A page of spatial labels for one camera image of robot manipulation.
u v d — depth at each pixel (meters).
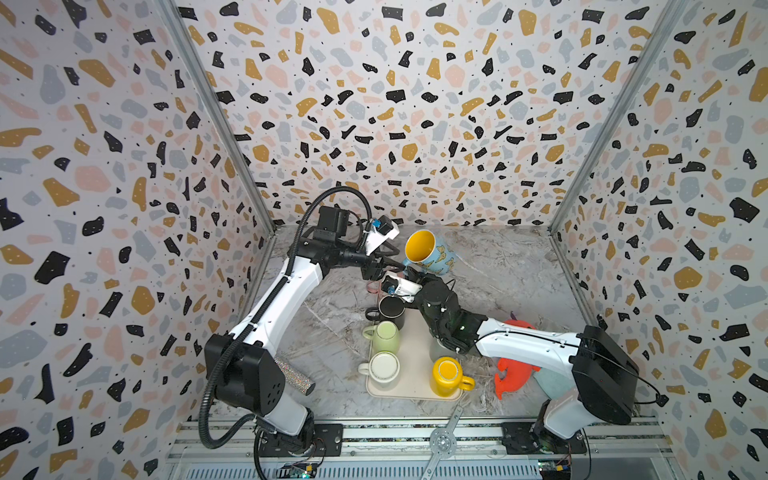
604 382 0.44
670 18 0.72
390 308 0.87
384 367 0.79
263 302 0.47
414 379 0.86
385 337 0.81
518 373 0.80
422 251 0.73
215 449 0.39
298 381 0.80
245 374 0.41
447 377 0.75
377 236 0.64
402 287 0.68
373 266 0.66
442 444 0.74
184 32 0.72
